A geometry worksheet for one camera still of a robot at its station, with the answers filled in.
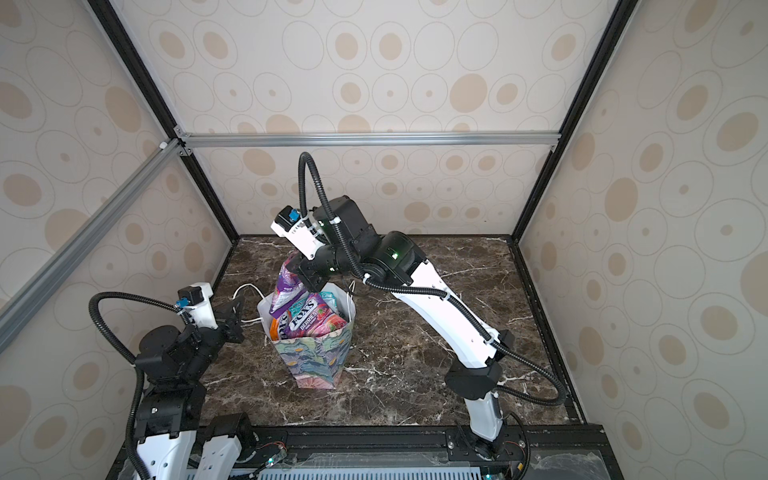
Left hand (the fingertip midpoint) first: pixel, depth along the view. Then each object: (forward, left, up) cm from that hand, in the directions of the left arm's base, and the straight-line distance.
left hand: (250, 295), depth 66 cm
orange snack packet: (-2, -2, -12) cm, 12 cm away
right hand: (+1, -11, +10) cm, 15 cm away
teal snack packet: (+7, -15, -12) cm, 20 cm away
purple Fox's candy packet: (-2, -11, +5) cm, 12 cm away
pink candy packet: (0, -12, -9) cm, 15 cm away
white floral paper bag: (-9, -13, -15) cm, 22 cm away
